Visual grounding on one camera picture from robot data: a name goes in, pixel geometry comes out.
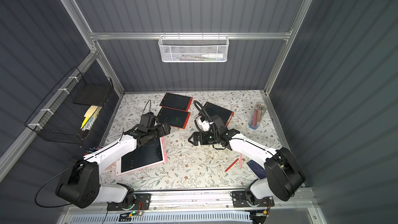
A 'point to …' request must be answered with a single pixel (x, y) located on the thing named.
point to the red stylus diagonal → (231, 165)
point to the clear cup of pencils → (258, 113)
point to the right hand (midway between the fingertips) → (196, 139)
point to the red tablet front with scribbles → (175, 117)
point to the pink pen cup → (96, 148)
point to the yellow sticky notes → (88, 113)
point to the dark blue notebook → (259, 170)
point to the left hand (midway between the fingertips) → (166, 130)
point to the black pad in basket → (93, 94)
